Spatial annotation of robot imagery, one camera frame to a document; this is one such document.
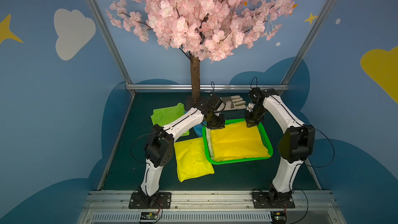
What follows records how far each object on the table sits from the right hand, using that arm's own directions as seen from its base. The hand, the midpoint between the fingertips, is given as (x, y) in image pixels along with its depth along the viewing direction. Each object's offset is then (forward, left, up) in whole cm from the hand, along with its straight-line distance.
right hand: (249, 123), depth 88 cm
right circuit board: (-43, -12, -16) cm, 47 cm away
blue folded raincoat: (+1, +30, -10) cm, 32 cm away
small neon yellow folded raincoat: (-19, +32, -10) cm, 39 cm away
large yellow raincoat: (-8, +6, -8) cm, 13 cm away
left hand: (-2, +14, +2) cm, 15 cm away
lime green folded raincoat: (+10, +56, -11) cm, 58 cm away
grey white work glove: (+27, +5, -13) cm, 30 cm away
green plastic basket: (-4, -8, -4) cm, 10 cm away
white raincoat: (-10, +23, -7) cm, 26 cm away
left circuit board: (-46, +50, -14) cm, 70 cm away
